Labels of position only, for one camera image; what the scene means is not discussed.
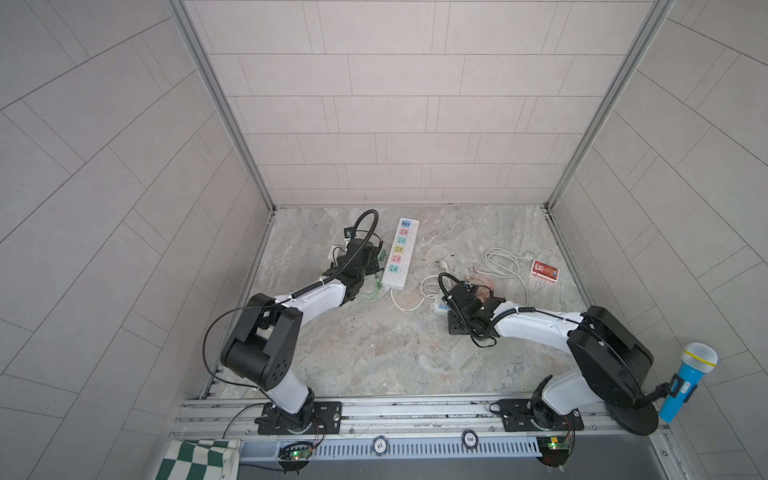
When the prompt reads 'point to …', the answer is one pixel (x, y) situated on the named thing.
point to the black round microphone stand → (642, 418)
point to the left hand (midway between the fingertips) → (372, 250)
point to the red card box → (545, 271)
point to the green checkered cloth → (200, 459)
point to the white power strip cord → (425, 295)
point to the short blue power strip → (441, 307)
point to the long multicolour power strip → (400, 254)
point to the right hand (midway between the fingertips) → (454, 326)
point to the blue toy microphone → (697, 359)
